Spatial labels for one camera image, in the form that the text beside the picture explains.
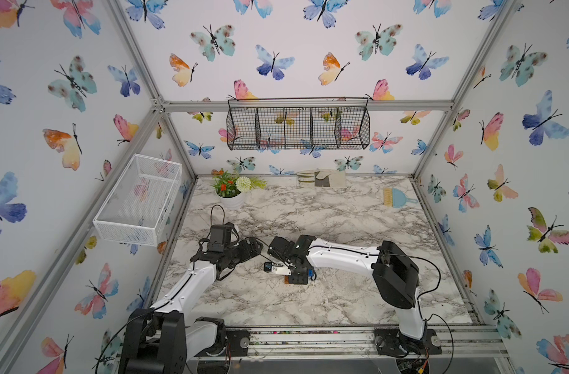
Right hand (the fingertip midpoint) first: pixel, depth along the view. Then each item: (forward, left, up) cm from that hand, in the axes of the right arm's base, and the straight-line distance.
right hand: (297, 269), depth 85 cm
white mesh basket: (+12, +57, +16) cm, 61 cm away
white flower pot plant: (+28, +29, +10) cm, 42 cm away
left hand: (+6, +16, +3) cm, 17 cm away
